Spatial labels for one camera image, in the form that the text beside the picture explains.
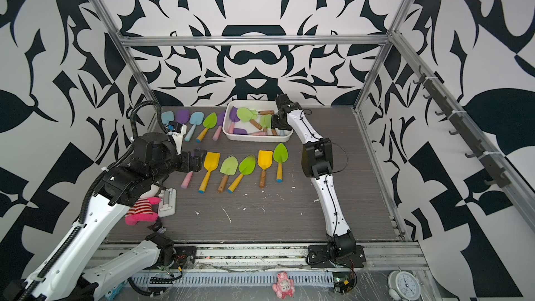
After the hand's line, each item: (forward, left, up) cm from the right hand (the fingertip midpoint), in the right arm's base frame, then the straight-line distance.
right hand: (276, 121), depth 109 cm
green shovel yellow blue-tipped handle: (-17, -1, -4) cm, 18 cm away
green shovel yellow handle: (+2, +36, -2) cm, 36 cm away
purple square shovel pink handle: (+8, +51, -3) cm, 52 cm away
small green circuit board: (-67, -20, -5) cm, 70 cm away
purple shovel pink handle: (+6, +30, -2) cm, 31 cm away
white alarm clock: (-68, -38, -1) cm, 78 cm away
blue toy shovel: (+5, +43, -3) cm, 44 cm away
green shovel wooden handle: (-24, +23, -4) cm, 33 cm away
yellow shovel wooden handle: (-21, +6, -4) cm, 22 cm away
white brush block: (-42, +45, -3) cm, 62 cm away
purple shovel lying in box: (-4, +18, -3) cm, 18 cm away
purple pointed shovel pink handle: (-31, +39, -2) cm, 50 cm away
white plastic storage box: (-9, +6, -1) cm, 11 cm away
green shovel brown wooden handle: (+1, +6, -2) cm, 6 cm away
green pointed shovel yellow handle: (-24, +14, -4) cm, 28 cm away
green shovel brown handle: (+7, +17, -3) cm, 19 cm away
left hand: (-32, +30, +25) cm, 50 cm away
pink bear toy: (-68, 0, 0) cm, 68 cm away
